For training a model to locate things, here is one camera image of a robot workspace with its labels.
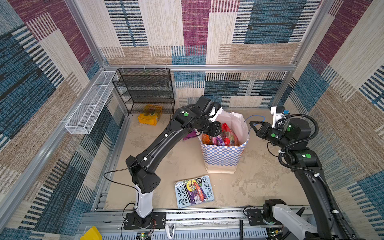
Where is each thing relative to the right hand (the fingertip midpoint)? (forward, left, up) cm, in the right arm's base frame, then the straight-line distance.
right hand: (249, 125), depth 67 cm
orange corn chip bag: (+5, +18, -19) cm, 26 cm away
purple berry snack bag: (-1, +13, -10) cm, 17 cm away
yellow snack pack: (+36, +55, -28) cm, 71 cm away
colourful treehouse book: (-19, +25, -31) cm, 44 cm away
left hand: (+1, +12, -4) cm, 12 cm away
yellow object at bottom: (-35, +73, -32) cm, 87 cm away
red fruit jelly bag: (+3, +6, -15) cm, 16 cm away
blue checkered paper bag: (-7, +12, -12) cm, 18 cm away
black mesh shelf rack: (+48, +58, -16) cm, 77 cm away
